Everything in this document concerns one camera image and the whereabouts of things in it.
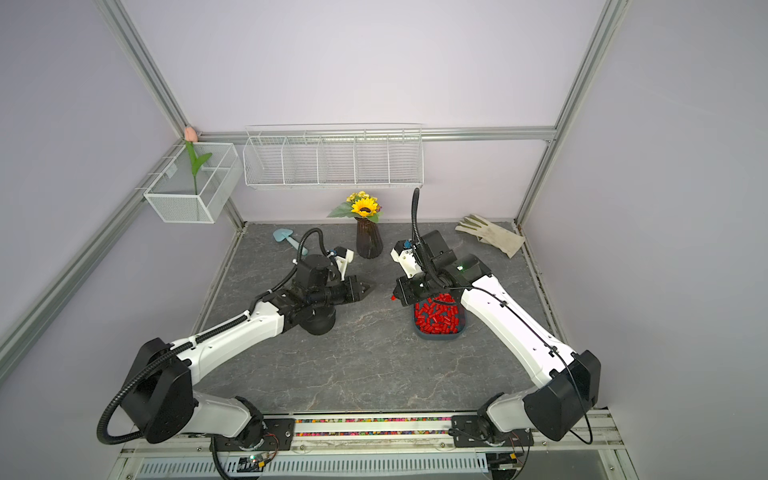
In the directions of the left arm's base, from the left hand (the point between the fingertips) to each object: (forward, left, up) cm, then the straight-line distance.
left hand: (375, 288), depth 79 cm
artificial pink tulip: (+40, +53, +14) cm, 68 cm away
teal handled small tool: (+40, +37, -19) cm, 58 cm away
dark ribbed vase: (+29, +2, -15) cm, 33 cm away
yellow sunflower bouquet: (+27, +4, +6) cm, 28 cm away
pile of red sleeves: (0, -19, -18) cm, 27 cm away
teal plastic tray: (-4, -26, -18) cm, 32 cm away
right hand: (-3, -6, +3) cm, 7 cm away
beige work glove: (+33, -46, -19) cm, 59 cm away
